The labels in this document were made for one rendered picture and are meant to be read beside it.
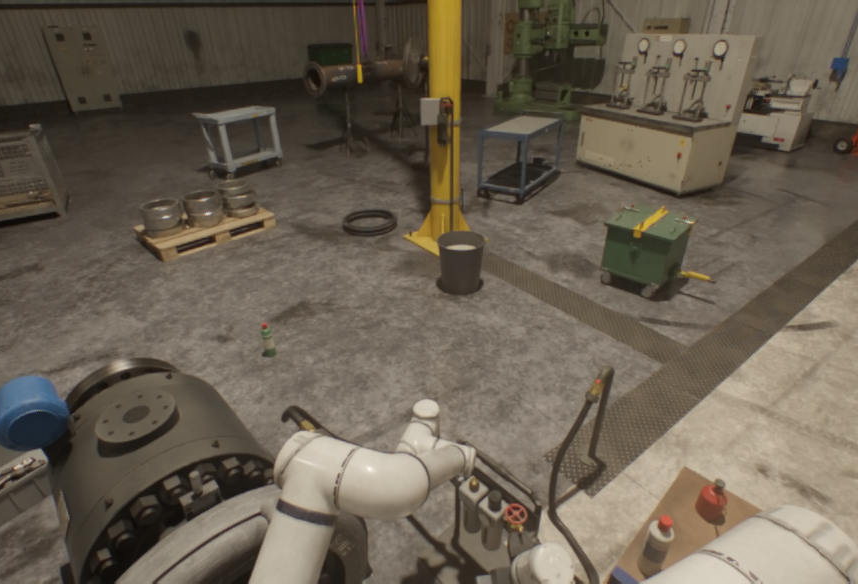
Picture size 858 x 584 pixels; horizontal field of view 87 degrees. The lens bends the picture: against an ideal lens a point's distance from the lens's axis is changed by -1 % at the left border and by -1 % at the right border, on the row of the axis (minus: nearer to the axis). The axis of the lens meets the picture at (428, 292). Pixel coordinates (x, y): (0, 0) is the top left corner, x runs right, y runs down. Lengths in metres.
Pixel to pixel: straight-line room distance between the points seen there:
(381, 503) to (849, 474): 2.56
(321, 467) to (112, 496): 0.74
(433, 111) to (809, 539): 3.86
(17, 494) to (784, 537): 2.82
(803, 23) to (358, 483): 10.81
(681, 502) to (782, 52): 9.98
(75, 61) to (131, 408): 14.99
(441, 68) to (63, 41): 13.19
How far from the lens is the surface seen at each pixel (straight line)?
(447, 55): 4.19
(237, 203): 5.35
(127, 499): 1.49
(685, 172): 6.34
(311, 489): 0.94
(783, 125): 9.73
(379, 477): 0.90
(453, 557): 2.18
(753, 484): 2.79
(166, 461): 1.50
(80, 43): 16.34
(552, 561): 1.10
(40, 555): 2.76
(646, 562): 1.68
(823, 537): 0.66
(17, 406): 1.68
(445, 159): 4.31
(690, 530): 1.87
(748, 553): 0.61
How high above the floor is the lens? 1.90
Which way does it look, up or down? 30 degrees down
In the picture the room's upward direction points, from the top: 1 degrees counter-clockwise
